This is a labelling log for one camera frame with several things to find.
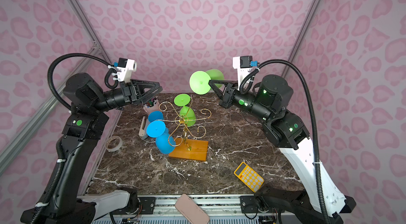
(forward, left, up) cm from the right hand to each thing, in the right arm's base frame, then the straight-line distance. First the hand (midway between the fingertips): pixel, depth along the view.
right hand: (208, 86), depth 48 cm
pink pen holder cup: (+25, +36, -42) cm, 61 cm away
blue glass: (-5, +19, -27) cm, 34 cm away
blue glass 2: (+26, +38, -51) cm, 69 cm away
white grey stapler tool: (+12, +41, -49) cm, 65 cm away
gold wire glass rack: (+1, +11, -23) cm, 25 cm away
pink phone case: (-27, +8, -49) cm, 57 cm away
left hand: (-1, +15, 0) cm, 15 cm away
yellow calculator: (-12, -20, -52) cm, 57 cm away
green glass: (+6, +10, -23) cm, 26 cm away
